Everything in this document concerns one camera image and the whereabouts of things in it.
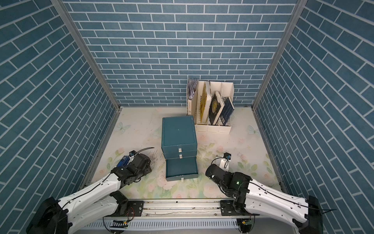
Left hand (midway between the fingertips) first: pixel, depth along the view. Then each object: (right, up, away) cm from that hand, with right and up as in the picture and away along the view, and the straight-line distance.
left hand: (151, 168), depth 85 cm
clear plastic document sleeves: (+24, +52, +8) cm, 58 cm away
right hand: (+36, +1, -7) cm, 36 cm away
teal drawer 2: (+18, +9, -5) cm, 21 cm away
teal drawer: (+19, +14, -10) cm, 25 cm away
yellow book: (+33, +40, +8) cm, 52 cm away
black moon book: (+41, +37, +15) cm, 57 cm away
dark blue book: (+49, +35, +17) cm, 63 cm away
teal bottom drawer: (+18, -1, 0) cm, 18 cm away
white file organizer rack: (+48, +51, +18) cm, 72 cm away
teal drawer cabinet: (+17, +19, -10) cm, 27 cm away
